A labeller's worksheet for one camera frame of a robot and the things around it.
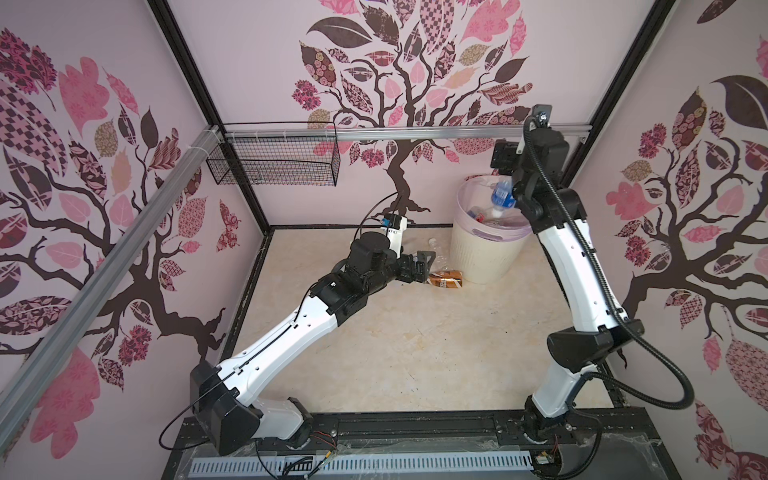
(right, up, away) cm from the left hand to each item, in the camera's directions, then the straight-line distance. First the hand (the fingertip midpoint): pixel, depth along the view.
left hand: (419, 256), depth 70 cm
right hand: (+24, +27, -4) cm, 36 cm away
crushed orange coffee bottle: (+12, -8, +28) cm, 32 cm away
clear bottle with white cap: (+12, -1, +40) cm, 41 cm away
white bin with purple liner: (+22, +2, +17) cm, 28 cm away
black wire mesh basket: (-37, +33, +25) cm, 56 cm away
